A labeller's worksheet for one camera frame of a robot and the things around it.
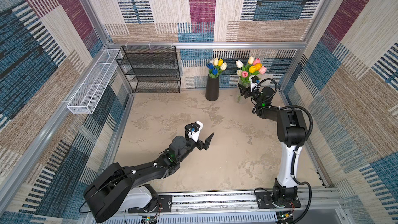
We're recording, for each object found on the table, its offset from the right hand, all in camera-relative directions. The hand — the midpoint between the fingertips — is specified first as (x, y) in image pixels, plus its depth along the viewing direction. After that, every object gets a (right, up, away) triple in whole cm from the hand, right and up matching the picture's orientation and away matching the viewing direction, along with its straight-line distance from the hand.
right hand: (242, 81), depth 99 cm
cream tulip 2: (+2, +10, -10) cm, 15 cm away
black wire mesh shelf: (-61, +10, +12) cm, 63 cm away
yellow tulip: (-15, +10, -6) cm, 19 cm away
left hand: (-24, -25, -21) cm, 41 cm away
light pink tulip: (+7, +4, -15) cm, 17 cm away
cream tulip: (-18, +10, -8) cm, 22 cm away
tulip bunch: (-6, +2, -14) cm, 15 cm away
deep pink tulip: (+5, +9, -12) cm, 16 cm away
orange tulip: (+4, +6, -15) cm, 17 cm away
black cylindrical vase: (-19, -4, +8) cm, 21 cm away
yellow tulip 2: (+1, +4, -16) cm, 16 cm away
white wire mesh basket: (-92, -1, 0) cm, 92 cm away
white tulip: (-5, +8, -12) cm, 15 cm away
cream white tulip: (-13, +7, -8) cm, 17 cm away
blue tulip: (-21, +7, -9) cm, 24 cm away
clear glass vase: (-1, -2, -7) cm, 7 cm away
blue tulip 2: (-18, +5, -7) cm, 20 cm away
